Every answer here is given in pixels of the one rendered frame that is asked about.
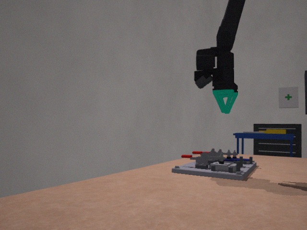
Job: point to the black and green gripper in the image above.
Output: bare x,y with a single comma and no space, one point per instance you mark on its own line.
226,88

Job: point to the toggle clamp with red handle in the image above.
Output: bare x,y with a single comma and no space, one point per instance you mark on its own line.
234,155
213,153

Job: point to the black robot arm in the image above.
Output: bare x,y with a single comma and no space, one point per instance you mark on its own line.
225,39

